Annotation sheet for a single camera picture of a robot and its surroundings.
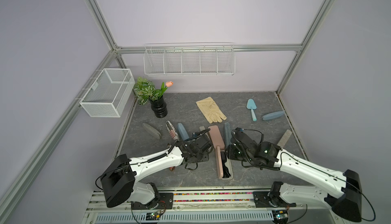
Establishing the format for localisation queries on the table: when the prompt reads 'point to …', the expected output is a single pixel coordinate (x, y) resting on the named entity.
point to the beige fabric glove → (211, 110)
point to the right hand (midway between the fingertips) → (225, 150)
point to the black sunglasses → (225, 172)
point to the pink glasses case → (216, 137)
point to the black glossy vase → (159, 107)
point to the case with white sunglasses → (183, 133)
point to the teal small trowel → (251, 105)
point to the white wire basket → (108, 94)
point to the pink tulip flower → (169, 84)
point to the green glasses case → (202, 128)
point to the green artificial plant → (145, 90)
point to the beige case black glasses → (171, 168)
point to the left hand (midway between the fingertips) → (204, 157)
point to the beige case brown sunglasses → (172, 130)
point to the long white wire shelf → (190, 59)
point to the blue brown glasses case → (272, 115)
